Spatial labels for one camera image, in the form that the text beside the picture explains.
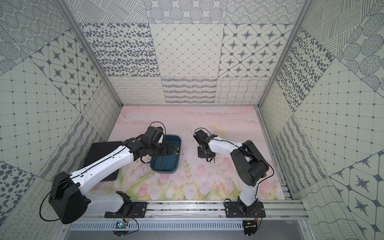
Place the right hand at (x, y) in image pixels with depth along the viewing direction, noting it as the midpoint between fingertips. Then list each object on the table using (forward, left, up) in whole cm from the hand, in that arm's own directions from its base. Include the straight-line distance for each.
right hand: (206, 155), depth 93 cm
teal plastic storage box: (-9, +22, +6) cm, 24 cm away
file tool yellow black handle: (+2, +18, +3) cm, 18 cm away
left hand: (-2, +21, +15) cm, 26 cm away
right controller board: (-36, -21, -4) cm, 42 cm away
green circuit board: (-36, +42, -2) cm, 56 cm away
